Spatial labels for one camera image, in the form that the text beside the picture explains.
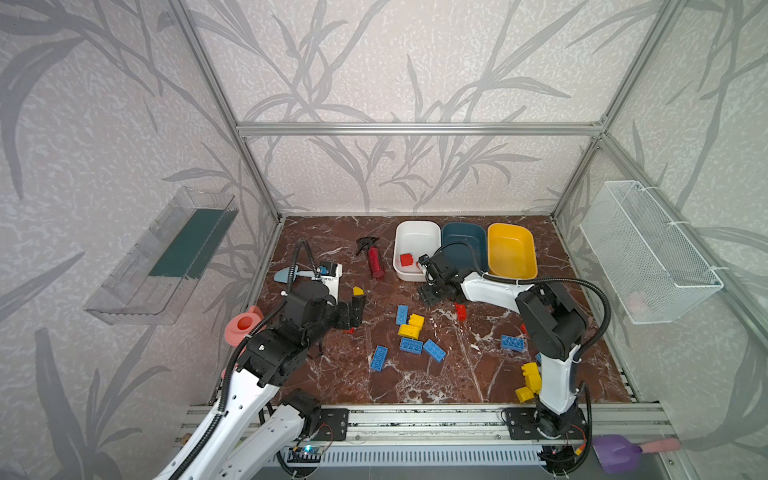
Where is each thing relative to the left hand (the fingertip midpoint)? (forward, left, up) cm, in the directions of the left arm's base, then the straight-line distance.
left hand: (356, 288), depth 71 cm
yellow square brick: (+2, -15, -22) cm, 27 cm away
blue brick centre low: (-5, -14, -24) cm, 28 cm away
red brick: (+6, -30, -24) cm, 39 cm away
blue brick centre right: (-7, -20, -23) cm, 32 cm away
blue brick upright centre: (+5, -11, -25) cm, 28 cm away
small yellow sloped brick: (+12, +3, -23) cm, 26 cm away
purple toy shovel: (-31, -62, -22) cm, 73 cm away
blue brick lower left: (-10, -5, -22) cm, 25 cm away
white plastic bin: (+34, -15, -24) cm, 44 cm away
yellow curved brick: (-1, -13, -23) cm, 27 cm away
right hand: (+16, -21, -23) cm, 35 cm away
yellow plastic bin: (+29, -50, -23) cm, 62 cm away
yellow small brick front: (-19, -43, -21) cm, 52 cm away
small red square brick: (+25, -12, -24) cm, 36 cm away
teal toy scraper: (+20, +31, -26) cm, 45 cm away
